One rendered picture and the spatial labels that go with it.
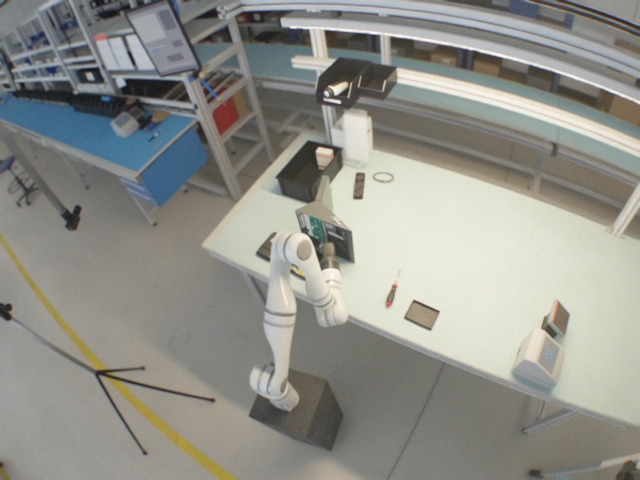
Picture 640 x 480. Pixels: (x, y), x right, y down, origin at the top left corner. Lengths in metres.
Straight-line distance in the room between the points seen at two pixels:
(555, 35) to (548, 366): 0.96
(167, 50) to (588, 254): 2.38
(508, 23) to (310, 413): 1.37
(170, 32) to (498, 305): 2.05
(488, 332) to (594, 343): 0.46
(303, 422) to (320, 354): 1.03
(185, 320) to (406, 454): 1.80
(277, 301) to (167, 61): 1.63
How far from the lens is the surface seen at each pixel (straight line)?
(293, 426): 1.40
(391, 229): 1.54
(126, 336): 3.01
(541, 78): 4.74
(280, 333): 1.05
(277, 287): 1.04
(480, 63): 4.74
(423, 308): 1.35
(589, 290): 1.63
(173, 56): 2.21
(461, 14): 0.95
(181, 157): 2.77
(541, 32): 0.94
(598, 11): 1.37
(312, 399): 1.40
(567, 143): 2.45
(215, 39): 6.78
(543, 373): 1.26
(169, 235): 3.35
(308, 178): 1.80
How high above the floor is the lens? 2.20
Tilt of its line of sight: 52 degrees down
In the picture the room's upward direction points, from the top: 13 degrees counter-clockwise
